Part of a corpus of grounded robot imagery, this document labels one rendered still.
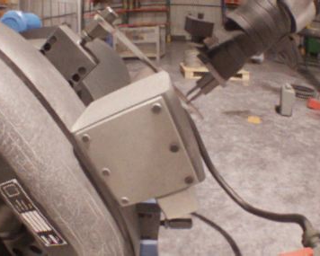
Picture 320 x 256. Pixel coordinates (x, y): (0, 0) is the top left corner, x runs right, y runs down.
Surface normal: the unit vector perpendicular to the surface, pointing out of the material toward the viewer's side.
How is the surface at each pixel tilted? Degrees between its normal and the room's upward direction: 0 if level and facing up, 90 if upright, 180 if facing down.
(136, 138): 90
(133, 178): 90
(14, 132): 73
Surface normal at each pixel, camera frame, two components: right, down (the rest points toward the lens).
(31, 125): 0.70, -0.26
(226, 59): 0.16, 0.57
